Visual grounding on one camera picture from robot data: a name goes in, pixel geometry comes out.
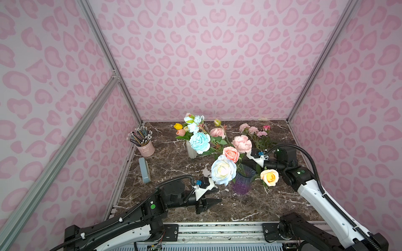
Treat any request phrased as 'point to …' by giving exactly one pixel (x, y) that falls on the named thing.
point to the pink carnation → (264, 141)
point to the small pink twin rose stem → (245, 128)
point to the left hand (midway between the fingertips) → (219, 196)
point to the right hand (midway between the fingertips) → (243, 160)
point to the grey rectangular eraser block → (145, 170)
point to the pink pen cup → (147, 150)
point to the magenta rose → (266, 128)
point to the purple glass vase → (243, 183)
